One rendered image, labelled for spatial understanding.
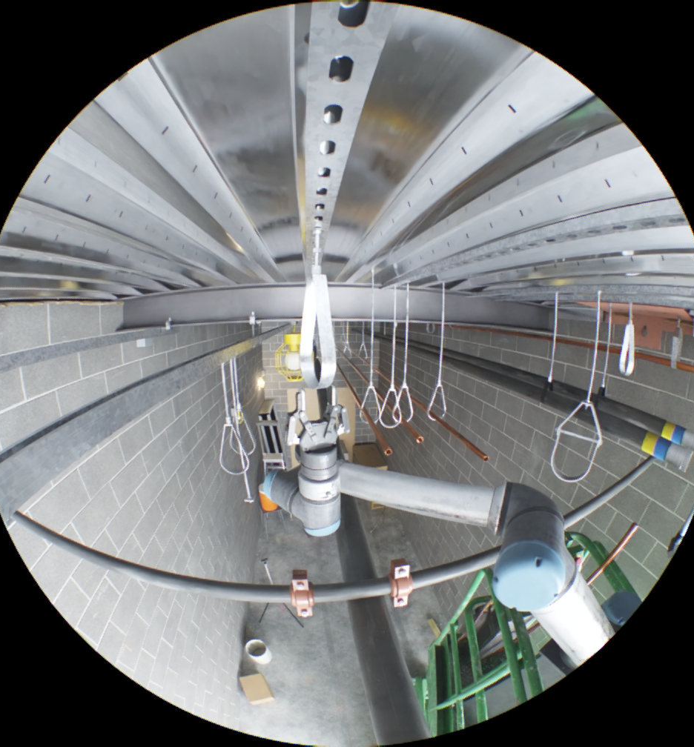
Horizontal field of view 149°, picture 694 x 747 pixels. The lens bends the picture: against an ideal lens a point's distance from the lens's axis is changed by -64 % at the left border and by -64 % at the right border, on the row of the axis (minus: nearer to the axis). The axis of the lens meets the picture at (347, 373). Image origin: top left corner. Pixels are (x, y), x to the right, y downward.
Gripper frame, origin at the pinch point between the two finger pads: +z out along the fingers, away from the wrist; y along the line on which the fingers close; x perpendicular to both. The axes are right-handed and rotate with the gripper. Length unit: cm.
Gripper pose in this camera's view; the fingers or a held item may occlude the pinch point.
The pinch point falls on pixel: (316, 394)
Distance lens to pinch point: 50.8
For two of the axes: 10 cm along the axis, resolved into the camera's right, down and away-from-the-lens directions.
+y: -8.7, 0.9, -4.8
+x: -4.9, -1.9, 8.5
